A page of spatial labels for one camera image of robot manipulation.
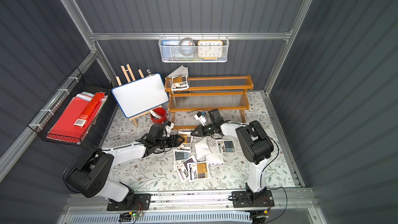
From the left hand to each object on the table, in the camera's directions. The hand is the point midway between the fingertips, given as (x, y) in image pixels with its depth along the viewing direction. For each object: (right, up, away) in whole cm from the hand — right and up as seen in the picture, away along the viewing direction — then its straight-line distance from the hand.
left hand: (181, 141), depth 88 cm
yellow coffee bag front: (+10, -14, -7) cm, 18 cm away
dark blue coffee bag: (+26, -4, +3) cm, 26 cm away
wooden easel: (-32, +39, -1) cm, 51 cm away
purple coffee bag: (+1, -14, -5) cm, 15 cm away
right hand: (+6, +3, +2) cm, 7 cm away
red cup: (-14, +13, +7) cm, 21 cm away
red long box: (-42, +18, -16) cm, 48 cm away
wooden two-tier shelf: (+17, +29, +14) cm, 36 cm away
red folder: (-52, +10, -17) cm, 56 cm away
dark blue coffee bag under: (-1, -8, -1) cm, 9 cm away
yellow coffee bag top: (-1, +33, -5) cm, 33 cm away
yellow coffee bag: (+2, -3, 0) cm, 4 cm away
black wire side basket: (-53, +32, -7) cm, 62 cm away
